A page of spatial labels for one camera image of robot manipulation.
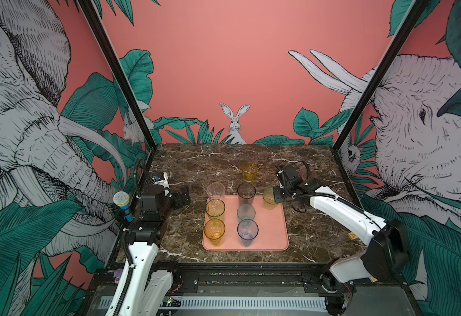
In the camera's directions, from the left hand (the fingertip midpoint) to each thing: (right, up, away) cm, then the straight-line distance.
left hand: (176, 186), depth 75 cm
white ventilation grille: (+25, -42, -5) cm, 49 cm away
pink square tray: (+39, -23, +11) cm, 47 cm away
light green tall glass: (+14, -10, +7) cm, 19 cm away
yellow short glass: (+31, +6, +36) cm, 48 cm away
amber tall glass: (+14, -18, +3) cm, 23 cm away
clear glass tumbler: (+13, -4, +18) cm, 22 cm away
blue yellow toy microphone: (-18, -4, -6) cm, 19 cm away
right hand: (+41, -3, +9) cm, 42 cm away
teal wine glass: (+28, -13, +14) cm, 34 cm away
